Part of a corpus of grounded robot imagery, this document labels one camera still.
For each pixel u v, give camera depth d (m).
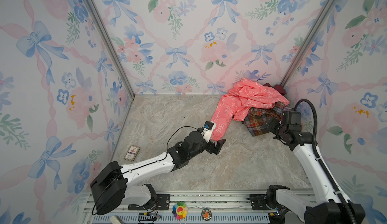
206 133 0.65
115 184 0.40
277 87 1.13
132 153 0.88
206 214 0.70
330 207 0.37
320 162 0.45
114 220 0.67
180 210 0.70
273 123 0.72
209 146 0.66
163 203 0.74
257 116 0.93
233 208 0.73
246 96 1.05
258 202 0.73
